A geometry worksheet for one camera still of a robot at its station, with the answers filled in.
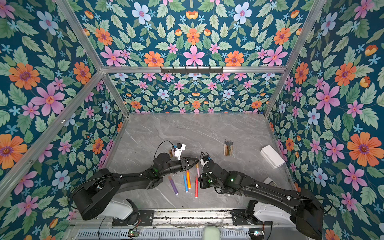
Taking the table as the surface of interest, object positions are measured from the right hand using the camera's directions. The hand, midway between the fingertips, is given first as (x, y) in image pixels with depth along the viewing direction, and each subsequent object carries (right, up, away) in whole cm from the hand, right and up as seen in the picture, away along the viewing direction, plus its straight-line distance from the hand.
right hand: (197, 179), depth 75 cm
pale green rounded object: (+7, -22, -8) cm, 24 cm away
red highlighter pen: (-1, -7, +7) cm, 10 cm away
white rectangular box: (+45, +10, +18) cm, 50 cm away
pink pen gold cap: (0, +7, +2) cm, 7 cm away
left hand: (+1, +10, -1) cm, 10 cm away
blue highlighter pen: (-7, -5, +9) cm, 13 cm away
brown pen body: (+19, +12, +23) cm, 32 cm away
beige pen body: (+18, +12, +23) cm, 32 cm away
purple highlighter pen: (-15, -5, +11) cm, 19 cm away
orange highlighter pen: (-5, -4, +11) cm, 13 cm away
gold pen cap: (-13, +13, 0) cm, 19 cm away
